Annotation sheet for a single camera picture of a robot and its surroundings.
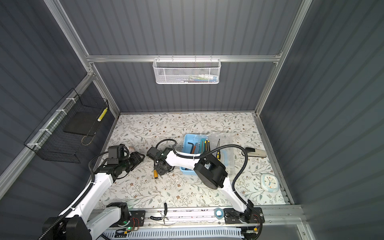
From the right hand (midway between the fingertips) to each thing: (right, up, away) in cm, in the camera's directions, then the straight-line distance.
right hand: (164, 170), depth 91 cm
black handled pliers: (+3, -18, -17) cm, 25 cm away
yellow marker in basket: (-32, +32, -11) cm, 47 cm away
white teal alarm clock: (+61, -4, -9) cm, 62 cm away
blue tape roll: (+30, -16, -15) cm, 37 cm away
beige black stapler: (+55, +11, +3) cm, 57 cm away
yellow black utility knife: (+27, +15, 0) cm, 31 cm away
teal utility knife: (+23, +15, 0) cm, 28 cm away
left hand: (-11, +9, -6) cm, 16 cm away
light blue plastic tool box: (+19, +19, +10) cm, 29 cm away
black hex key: (+17, +13, +9) cm, 23 cm away
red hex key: (+18, +12, +8) cm, 24 cm away
